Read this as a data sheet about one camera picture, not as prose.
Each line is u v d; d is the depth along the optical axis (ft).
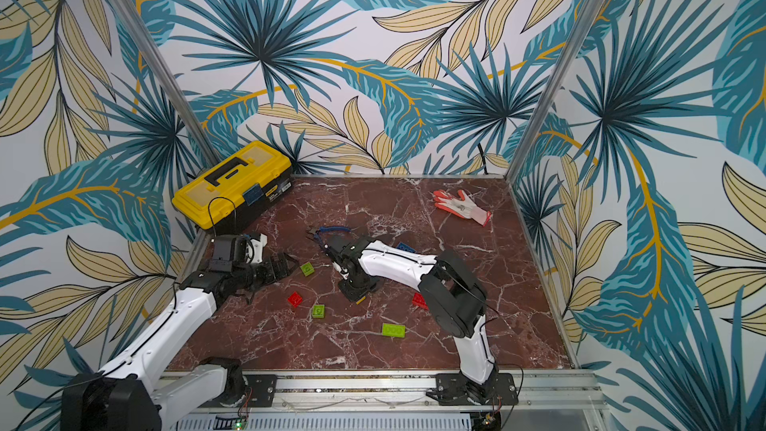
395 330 2.74
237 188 3.04
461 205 3.62
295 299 2.87
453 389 2.41
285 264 2.45
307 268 3.04
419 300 2.88
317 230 3.37
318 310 2.81
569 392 2.47
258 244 2.50
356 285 2.47
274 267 2.40
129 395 1.25
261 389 2.41
